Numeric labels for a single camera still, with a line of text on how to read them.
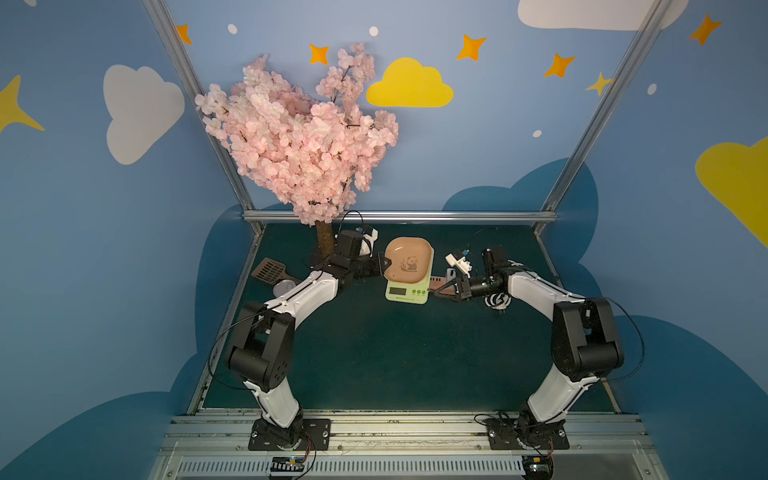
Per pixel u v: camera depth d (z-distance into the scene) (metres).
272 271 1.08
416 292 0.86
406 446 0.73
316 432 0.75
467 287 0.78
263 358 0.46
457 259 0.84
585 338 0.49
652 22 0.71
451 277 0.83
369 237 0.83
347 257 0.71
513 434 0.73
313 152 0.69
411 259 0.88
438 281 0.86
